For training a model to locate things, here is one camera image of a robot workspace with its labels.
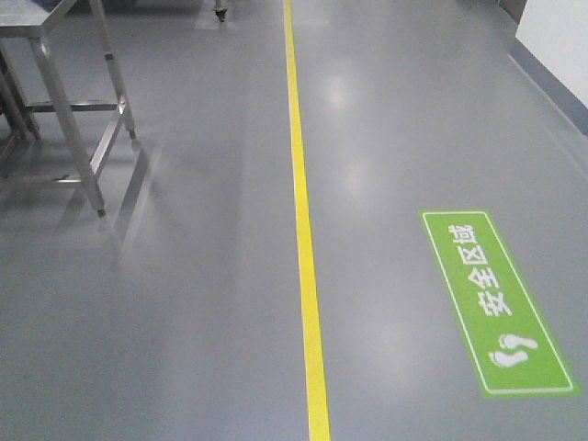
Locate bare steel table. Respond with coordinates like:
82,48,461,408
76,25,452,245
0,0,139,220

